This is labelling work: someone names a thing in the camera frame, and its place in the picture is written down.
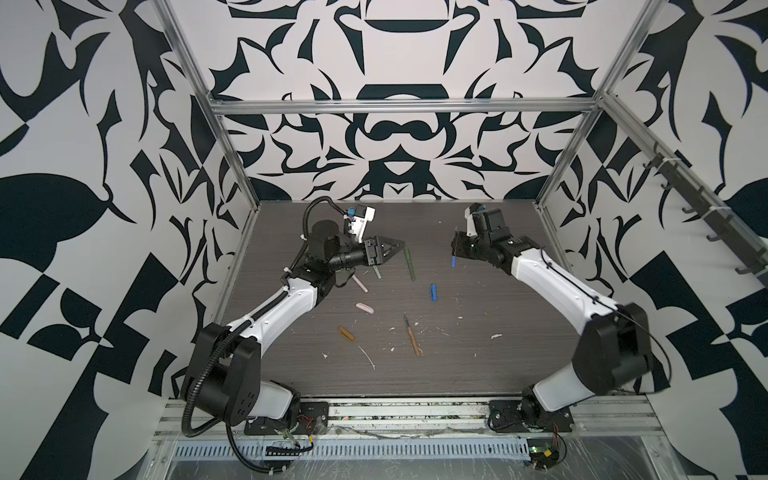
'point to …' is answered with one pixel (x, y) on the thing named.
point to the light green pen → (377, 271)
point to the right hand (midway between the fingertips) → (452, 239)
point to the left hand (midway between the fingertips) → (404, 240)
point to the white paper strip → (367, 357)
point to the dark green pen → (409, 261)
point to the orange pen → (418, 351)
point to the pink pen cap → (365, 307)
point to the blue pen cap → (433, 292)
